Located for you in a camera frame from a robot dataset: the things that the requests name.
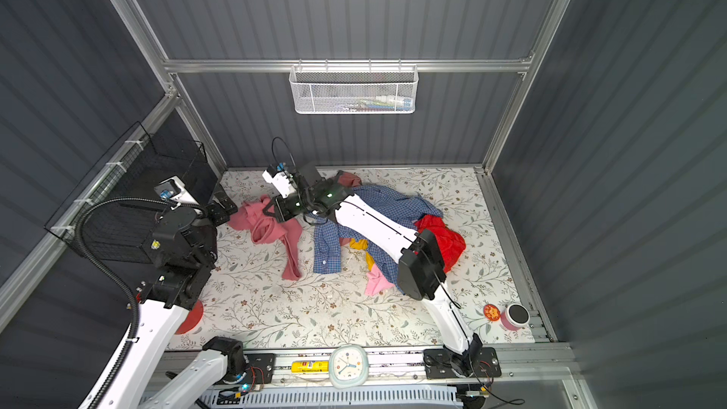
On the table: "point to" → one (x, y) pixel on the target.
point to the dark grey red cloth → (348, 179)
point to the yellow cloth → (363, 244)
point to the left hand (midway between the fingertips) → (202, 194)
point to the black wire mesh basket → (128, 168)
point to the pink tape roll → (515, 316)
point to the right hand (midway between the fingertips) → (267, 215)
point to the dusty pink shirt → (266, 227)
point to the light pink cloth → (377, 282)
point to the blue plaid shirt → (400, 207)
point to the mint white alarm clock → (348, 365)
